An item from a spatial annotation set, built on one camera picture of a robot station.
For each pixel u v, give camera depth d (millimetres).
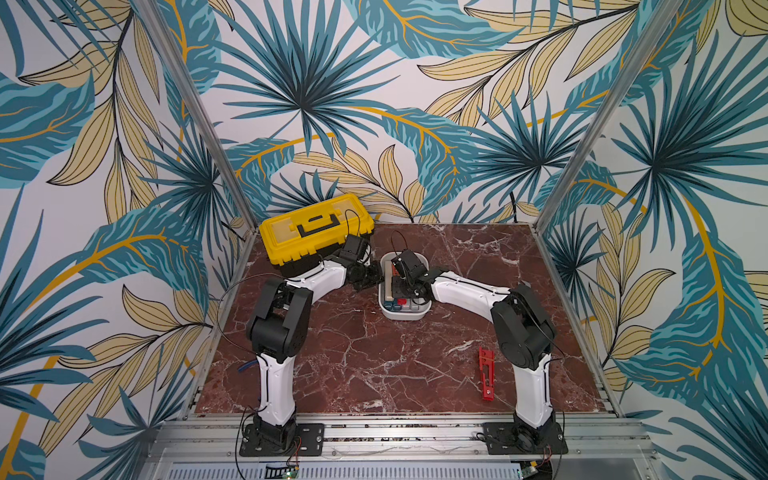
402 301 924
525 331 518
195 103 826
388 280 945
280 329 526
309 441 735
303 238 927
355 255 793
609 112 856
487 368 852
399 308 945
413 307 949
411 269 751
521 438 654
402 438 751
